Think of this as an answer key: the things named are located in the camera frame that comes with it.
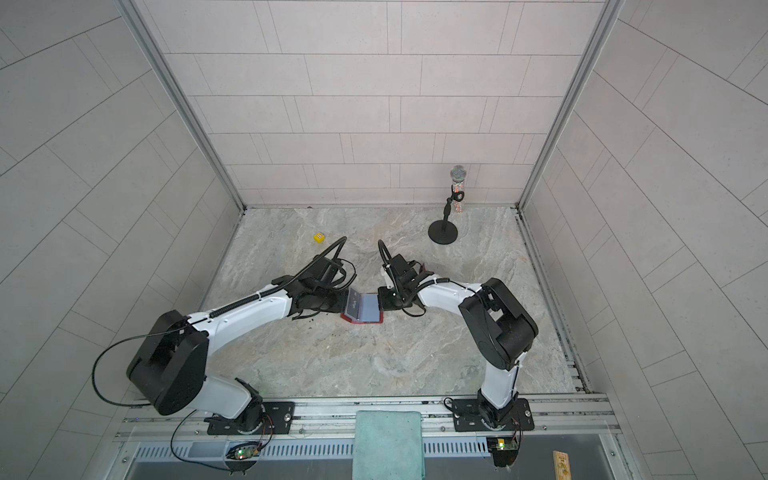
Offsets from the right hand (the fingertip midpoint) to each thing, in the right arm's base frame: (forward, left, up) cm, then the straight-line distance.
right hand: (378, 304), depth 90 cm
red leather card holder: (-1, +5, 0) cm, 5 cm away
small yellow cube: (+26, +20, +2) cm, 34 cm away
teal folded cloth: (-35, -2, 0) cm, 35 cm away
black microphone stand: (+27, -25, +1) cm, 37 cm away
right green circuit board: (-36, -28, -3) cm, 46 cm away
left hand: (0, +6, +4) cm, 8 cm away
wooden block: (-41, -39, -1) cm, 57 cm away
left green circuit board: (-34, +29, +3) cm, 45 cm away
